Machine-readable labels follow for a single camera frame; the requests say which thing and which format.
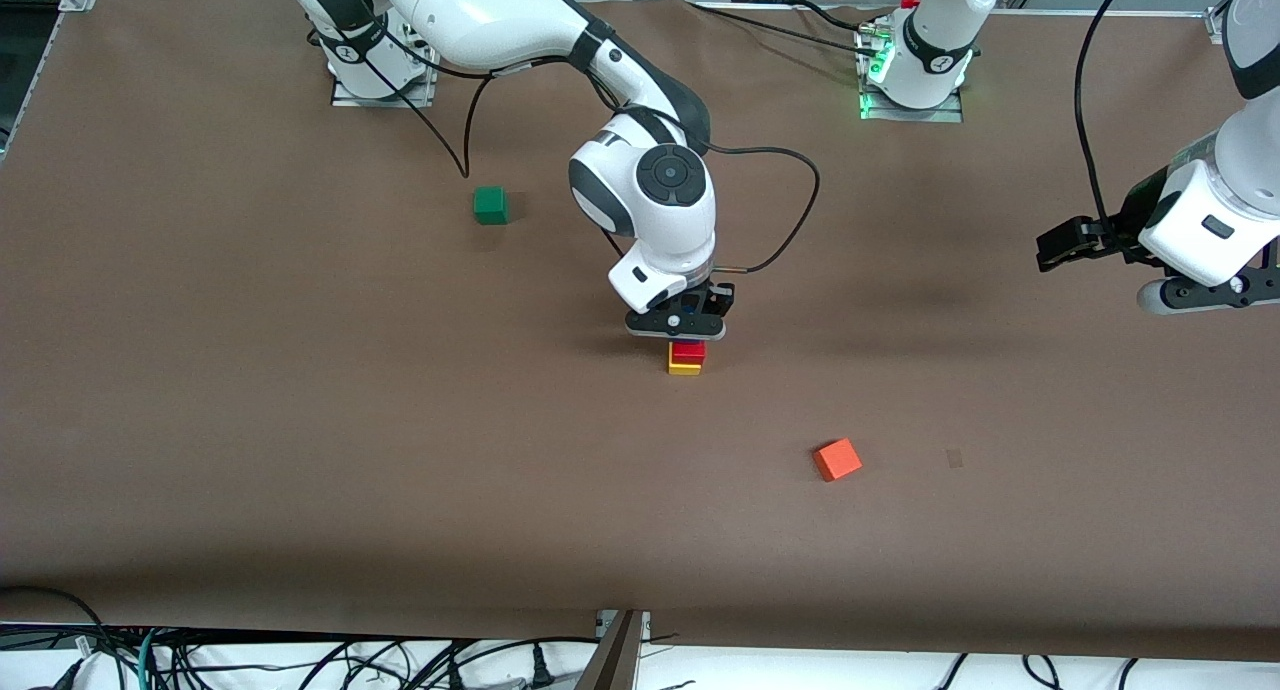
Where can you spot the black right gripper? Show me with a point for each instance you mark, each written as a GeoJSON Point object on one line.
{"type": "Point", "coordinates": [717, 296]}

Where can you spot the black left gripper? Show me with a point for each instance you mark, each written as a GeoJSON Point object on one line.
{"type": "Point", "coordinates": [1128, 222]}

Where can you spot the red cube block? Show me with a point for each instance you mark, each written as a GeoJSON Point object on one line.
{"type": "Point", "coordinates": [688, 353]}

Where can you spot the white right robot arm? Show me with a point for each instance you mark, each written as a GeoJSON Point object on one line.
{"type": "Point", "coordinates": [480, 10]}

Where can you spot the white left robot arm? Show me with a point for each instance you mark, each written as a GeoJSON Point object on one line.
{"type": "Point", "coordinates": [1200, 230]}

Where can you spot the yellow cube block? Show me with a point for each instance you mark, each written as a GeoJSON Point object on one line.
{"type": "Point", "coordinates": [684, 369]}

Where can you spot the orange cube block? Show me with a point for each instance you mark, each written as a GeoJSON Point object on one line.
{"type": "Point", "coordinates": [837, 460]}

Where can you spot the green cube block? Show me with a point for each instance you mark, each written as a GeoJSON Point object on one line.
{"type": "Point", "coordinates": [490, 206]}

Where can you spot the brown table cover sheet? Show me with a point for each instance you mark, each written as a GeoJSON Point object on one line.
{"type": "Point", "coordinates": [600, 520]}

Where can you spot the metal table leg profile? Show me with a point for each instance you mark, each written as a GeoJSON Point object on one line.
{"type": "Point", "coordinates": [615, 660]}

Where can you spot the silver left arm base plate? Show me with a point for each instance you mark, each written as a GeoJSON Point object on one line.
{"type": "Point", "coordinates": [950, 115]}

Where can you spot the aluminium corner bracket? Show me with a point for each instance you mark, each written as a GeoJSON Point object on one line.
{"type": "Point", "coordinates": [1222, 25]}

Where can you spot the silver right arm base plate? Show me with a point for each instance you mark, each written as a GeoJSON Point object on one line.
{"type": "Point", "coordinates": [350, 98]}

